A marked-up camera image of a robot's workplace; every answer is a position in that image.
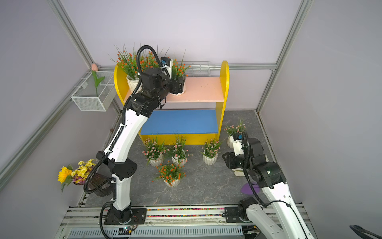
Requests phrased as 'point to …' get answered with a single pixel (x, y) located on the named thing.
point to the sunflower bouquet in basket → (79, 176)
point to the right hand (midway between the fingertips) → (227, 154)
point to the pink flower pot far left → (154, 151)
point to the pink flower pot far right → (232, 131)
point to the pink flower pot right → (210, 151)
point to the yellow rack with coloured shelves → (193, 118)
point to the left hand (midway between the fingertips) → (178, 76)
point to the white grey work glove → (238, 172)
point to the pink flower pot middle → (179, 156)
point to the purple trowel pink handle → (246, 188)
